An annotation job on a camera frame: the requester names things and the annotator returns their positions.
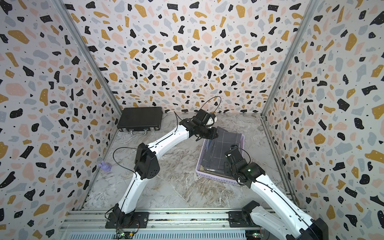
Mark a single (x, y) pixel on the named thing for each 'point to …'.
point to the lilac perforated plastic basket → (201, 161)
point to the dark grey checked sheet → (213, 158)
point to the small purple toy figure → (105, 166)
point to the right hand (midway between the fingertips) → (229, 166)
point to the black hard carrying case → (139, 120)
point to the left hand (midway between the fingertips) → (220, 135)
